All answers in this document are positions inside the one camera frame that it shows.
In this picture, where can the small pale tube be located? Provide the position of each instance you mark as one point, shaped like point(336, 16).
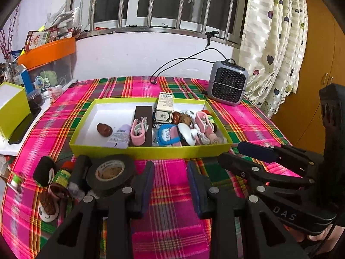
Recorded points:
point(118, 137)

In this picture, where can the green white spool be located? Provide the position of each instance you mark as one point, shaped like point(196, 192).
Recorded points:
point(15, 183)

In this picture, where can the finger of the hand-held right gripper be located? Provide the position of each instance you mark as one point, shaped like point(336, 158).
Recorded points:
point(234, 163)
point(256, 150)

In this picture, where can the red-cap brown medicine bottle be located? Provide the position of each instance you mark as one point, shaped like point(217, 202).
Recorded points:
point(207, 112)

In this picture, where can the heart-print cream curtain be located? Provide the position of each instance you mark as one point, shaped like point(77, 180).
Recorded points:
point(275, 45)

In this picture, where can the person's right hand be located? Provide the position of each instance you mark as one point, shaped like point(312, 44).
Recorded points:
point(320, 238)

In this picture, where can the small clear bottle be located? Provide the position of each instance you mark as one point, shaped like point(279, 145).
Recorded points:
point(76, 191)

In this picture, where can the brown walnut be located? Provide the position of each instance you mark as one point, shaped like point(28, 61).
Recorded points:
point(185, 119)

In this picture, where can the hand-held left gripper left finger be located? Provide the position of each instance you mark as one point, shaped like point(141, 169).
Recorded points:
point(147, 186)

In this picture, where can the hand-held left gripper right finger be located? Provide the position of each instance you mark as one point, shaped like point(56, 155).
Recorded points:
point(194, 191)

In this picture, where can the yellow-green deep box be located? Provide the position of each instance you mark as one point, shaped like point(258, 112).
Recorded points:
point(13, 113)

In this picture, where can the black electrical tape roll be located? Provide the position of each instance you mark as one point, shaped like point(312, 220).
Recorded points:
point(94, 179)

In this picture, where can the white gloves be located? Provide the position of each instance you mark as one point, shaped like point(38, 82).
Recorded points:
point(60, 19)

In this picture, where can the dark brown nut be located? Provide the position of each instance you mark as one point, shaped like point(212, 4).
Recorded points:
point(104, 130)

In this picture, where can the black rectangular box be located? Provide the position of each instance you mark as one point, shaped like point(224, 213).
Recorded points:
point(80, 170)

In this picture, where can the black smartphone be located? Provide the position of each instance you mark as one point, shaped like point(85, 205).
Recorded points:
point(24, 129)

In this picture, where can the wooden cabinet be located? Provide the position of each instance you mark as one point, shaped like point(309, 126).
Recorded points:
point(310, 59)

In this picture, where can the orange-lid storage bin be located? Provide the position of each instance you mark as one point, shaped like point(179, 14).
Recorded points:
point(48, 51)

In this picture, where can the pink green plaid tablecloth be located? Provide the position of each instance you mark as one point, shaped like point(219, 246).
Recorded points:
point(172, 221)

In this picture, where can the white round smiley holder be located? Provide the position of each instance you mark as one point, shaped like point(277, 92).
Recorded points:
point(186, 132)

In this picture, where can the black slim box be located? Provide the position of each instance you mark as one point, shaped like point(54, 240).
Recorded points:
point(142, 113)

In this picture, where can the white side table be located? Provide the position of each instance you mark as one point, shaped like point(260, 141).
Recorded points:
point(8, 149)

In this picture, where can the red twig branches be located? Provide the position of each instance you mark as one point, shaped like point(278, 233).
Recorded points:
point(5, 51)

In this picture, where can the pink lip balm tube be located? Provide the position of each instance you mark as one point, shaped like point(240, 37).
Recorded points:
point(217, 139)

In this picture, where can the beige barcode carton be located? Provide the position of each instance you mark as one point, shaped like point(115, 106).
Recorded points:
point(164, 105)

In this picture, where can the pink clip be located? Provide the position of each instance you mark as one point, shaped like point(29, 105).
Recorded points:
point(200, 121)
point(137, 140)

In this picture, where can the yellow-green shallow tray box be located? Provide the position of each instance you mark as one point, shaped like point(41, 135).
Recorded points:
point(167, 152)

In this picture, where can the window with metal bars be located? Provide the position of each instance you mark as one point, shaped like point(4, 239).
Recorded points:
point(161, 0)

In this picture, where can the clear jar with dark contents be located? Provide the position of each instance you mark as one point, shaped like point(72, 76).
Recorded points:
point(35, 101)

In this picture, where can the blue white carton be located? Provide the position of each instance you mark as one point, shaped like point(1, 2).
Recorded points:
point(25, 79)

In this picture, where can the black thread spool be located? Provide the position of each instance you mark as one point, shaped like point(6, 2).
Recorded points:
point(43, 170)

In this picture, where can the red green printed packet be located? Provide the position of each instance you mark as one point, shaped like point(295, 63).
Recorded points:
point(36, 40)

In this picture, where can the green-label brown bottle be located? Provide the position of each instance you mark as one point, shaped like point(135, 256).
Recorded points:
point(62, 177)

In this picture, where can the grey mini heater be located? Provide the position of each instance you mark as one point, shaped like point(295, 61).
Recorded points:
point(229, 83)

